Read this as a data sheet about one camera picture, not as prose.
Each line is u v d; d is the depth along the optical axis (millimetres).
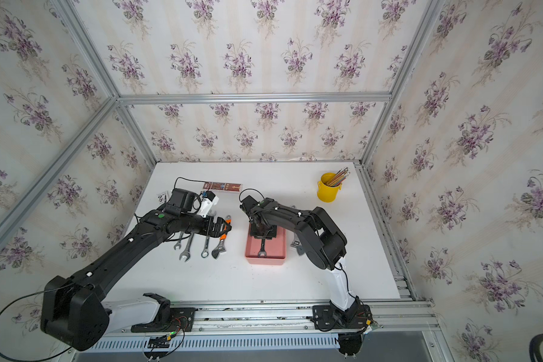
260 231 806
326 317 734
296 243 902
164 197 1041
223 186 1077
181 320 726
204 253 882
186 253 885
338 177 959
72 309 386
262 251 882
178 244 904
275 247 886
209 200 732
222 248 888
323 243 514
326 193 1033
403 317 750
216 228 703
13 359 367
